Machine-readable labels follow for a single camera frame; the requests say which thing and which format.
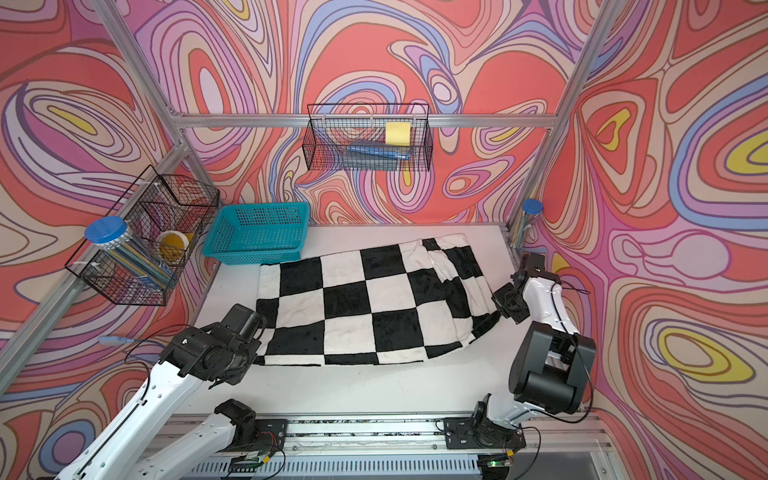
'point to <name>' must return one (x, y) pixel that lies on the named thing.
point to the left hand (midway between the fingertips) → (260, 352)
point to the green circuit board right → (494, 460)
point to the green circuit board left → (244, 464)
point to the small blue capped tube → (530, 208)
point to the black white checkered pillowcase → (373, 305)
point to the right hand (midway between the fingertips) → (500, 313)
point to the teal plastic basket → (261, 233)
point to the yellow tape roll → (172, 246)
